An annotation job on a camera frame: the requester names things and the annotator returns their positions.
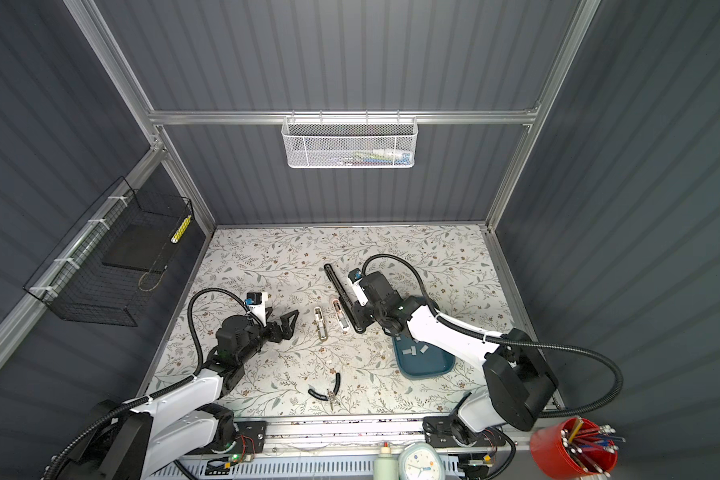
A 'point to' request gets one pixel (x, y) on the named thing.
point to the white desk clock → (420, 461)
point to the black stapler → (347, 300)
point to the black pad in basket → (143, 246)
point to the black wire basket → (108, 267)
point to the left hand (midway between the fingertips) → (284, 310)
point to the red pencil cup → (572, 449)
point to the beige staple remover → (319, 322)
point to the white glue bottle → (385, 467)
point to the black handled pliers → (331, 394)
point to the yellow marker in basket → (175, 239)
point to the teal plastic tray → (417, 360)
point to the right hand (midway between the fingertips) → (360, 307)
